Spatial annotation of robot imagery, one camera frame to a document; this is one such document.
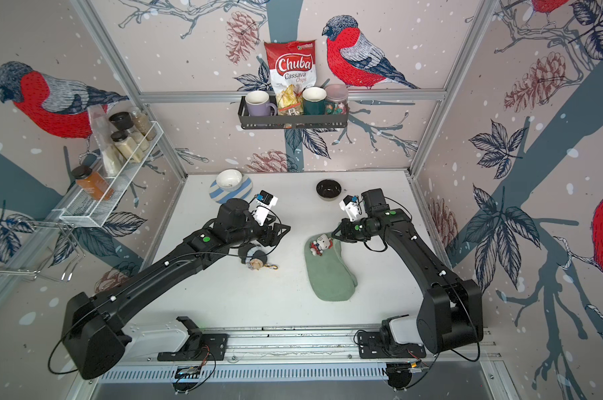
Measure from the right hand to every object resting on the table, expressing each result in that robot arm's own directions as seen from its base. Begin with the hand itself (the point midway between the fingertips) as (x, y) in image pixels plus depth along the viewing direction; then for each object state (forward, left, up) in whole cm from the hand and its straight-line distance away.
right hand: (333, 232), depth 81 cm
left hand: (-1, +15, +8) cm, 17 cm away
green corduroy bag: (-10, +1, -13) cm, 16 cm away
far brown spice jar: (+28, +67, +21) cm, 76 cm away
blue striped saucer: (+28, +52, -16) cm, 61 cm away
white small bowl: (+35, +48, -12) cm, 60 cm away
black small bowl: (+30, +1, -13) cm, 33 cm away
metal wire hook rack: (-10, +77, +8) cm, 78 cm away
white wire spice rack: (-5, +71, +18) cm, 74 cm away
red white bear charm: (+2, +3, -10) cm, 11 cm away
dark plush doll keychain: (-5, +28, -11) cm, 30 cm away
